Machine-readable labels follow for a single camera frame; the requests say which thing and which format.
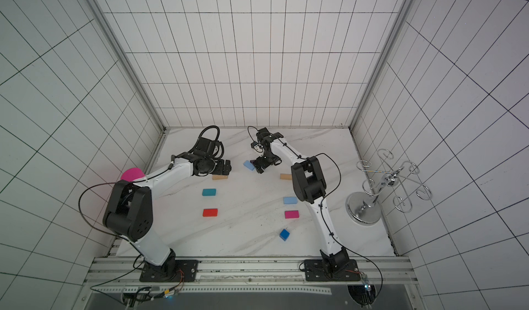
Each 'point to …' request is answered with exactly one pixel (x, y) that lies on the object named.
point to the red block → (210, 213)
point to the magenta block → (291, 214)
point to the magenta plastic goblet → (132, 173)
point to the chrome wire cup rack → (363, 208)
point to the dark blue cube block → (284, 234)
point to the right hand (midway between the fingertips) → (268, 160)
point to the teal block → (208, 192)
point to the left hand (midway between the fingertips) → (219, 170)
